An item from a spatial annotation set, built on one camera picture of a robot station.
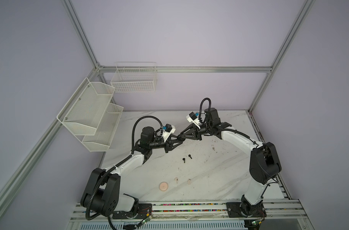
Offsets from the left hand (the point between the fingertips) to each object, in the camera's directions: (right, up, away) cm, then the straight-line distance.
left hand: (180, 141), depth 79 cm
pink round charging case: (-9, -26, +2) cm, 28 cm away
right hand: (0, +2, -3) cm, 4 cm away
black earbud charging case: (+1, +2, -4) cm, 5 cm away
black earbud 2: (+7, -12, +16) cm, 21 cm away
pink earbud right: (+5, -25, +5) cm, 26 cm away
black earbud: (+3, -14, +14) cm, 20 cm away
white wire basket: (-31, +42, +17) cm, 55 cm away
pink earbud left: (-2, -23, +5) cm, 24 cm away
